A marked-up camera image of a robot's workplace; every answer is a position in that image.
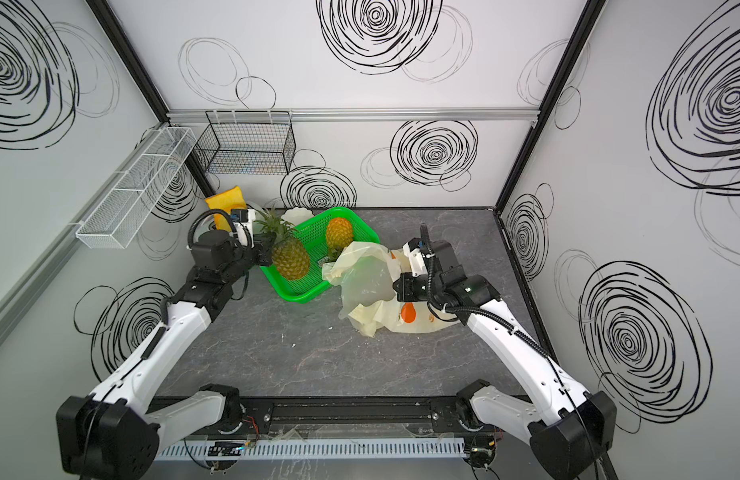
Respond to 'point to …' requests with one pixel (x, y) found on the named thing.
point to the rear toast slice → (226, 201)
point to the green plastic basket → (314, 236)
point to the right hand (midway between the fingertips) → (394, 286)
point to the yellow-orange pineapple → (339, 233)
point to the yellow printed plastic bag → (364, 275)
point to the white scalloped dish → (296, 215)
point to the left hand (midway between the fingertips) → (272, 233)
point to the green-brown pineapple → (289, 254)
